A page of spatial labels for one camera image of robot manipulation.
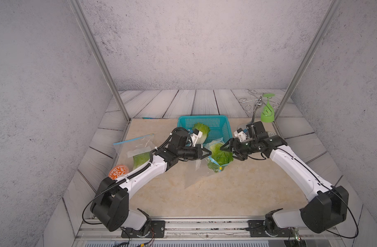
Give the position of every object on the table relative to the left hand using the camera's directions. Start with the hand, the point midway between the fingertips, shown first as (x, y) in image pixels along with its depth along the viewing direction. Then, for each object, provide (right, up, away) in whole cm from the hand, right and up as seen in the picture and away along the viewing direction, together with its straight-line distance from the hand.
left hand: (213, 154), depth 73 cm
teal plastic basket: (+9, +15, +38) cm, 42 cm away
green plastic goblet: (+31, +20, +12) cm, 39 cm away
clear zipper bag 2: (-43, -2, +17) cm, 46 cm away
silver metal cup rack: (+29, +27, +18) cm, 43 cm away
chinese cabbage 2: (+3, -1, -1) cm, 3 cm away
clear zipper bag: (-5, -8, +7) cm, 12 cm away
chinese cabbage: (-3, +12, +31) cm, 33 cm away
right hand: (+6, +1, +2) cm, 6 cm away
